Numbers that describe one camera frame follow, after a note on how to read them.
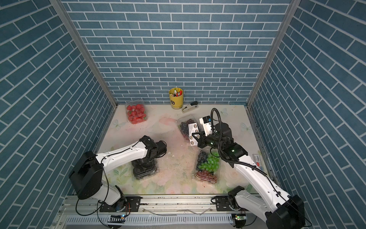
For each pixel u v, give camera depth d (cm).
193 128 72
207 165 81
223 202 74
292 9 72
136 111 108
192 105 116
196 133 71
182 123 104
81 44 84
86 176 43
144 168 82
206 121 64
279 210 38
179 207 74
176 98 109
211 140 65
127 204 72
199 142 64
